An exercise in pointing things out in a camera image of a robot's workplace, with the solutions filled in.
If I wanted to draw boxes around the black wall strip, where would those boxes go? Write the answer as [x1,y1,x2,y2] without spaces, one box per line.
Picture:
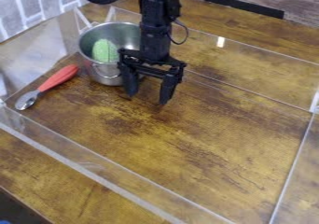
[205,0,285,20]

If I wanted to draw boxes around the clear acrylic tray enclosure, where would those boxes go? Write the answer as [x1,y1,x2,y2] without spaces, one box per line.
[0,7,319,224]

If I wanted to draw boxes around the silver metal pot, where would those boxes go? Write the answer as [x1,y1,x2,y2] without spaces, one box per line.
[79,21,141,86]

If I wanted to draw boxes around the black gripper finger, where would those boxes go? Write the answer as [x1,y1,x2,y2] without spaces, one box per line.
[159,75,179,105]
[122,64,139,97]

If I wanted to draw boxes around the green knitted vegetable toy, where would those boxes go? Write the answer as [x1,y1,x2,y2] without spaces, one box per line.
[92,39,119,63]

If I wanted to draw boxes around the red handled metal spoon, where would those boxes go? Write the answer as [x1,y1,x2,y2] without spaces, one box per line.
[15,64,80,110]

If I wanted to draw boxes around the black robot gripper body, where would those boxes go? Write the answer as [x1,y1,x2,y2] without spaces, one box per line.
[119,23,186,83]

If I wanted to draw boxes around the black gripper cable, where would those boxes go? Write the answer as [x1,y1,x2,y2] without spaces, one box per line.
[167,17,191,46]

